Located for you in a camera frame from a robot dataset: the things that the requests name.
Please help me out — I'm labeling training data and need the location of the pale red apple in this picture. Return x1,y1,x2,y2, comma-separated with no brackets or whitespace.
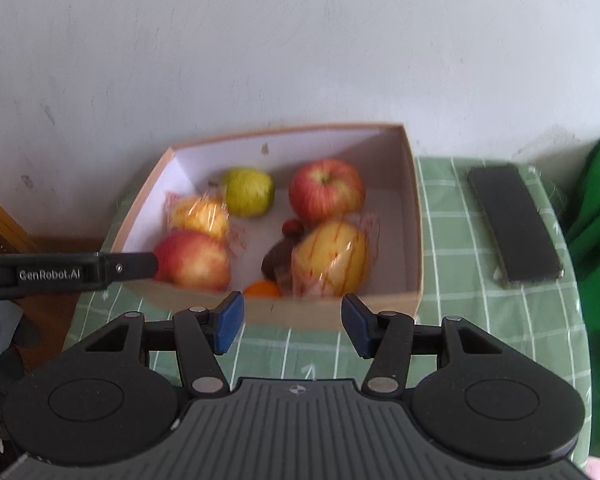
152,230,232,292

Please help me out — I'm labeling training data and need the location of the cardboard box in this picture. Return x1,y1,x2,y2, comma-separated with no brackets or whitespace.
109,121,424,332

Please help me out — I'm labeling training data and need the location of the small orange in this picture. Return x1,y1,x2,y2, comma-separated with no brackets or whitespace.
243,280,282,298

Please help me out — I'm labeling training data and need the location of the person's left hand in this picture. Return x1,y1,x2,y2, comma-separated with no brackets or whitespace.
0,320,40,431

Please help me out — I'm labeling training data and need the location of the green checkered tablecloth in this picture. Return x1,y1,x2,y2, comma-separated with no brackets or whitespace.
62,156,593,471

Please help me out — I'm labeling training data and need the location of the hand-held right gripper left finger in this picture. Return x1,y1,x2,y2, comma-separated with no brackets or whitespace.
82,291,246,398

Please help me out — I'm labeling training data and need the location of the deep red apple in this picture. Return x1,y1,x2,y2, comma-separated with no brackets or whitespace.
288,159,366,225

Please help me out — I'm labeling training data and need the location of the black smartphone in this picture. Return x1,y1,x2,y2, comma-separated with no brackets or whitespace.
466,164,565,288

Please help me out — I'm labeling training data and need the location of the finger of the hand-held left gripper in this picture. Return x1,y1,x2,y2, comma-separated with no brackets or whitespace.
100,252,159,288

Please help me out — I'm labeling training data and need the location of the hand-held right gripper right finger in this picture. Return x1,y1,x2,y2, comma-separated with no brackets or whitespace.
341,294,503,397

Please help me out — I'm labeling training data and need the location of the wooden door frame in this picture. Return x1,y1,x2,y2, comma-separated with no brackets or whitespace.
0,185,38,256

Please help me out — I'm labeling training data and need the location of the round yellow fruit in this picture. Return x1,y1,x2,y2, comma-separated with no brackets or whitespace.
275,212,381,298

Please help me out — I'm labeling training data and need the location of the long yellow fruit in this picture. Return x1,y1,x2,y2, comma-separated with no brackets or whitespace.
165,187,248,253

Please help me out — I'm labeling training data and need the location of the dark brown date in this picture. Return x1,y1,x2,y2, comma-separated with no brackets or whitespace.
261,237,301,282

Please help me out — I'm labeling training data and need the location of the green pear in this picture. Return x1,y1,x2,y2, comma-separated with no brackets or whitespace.
219,167,276,218

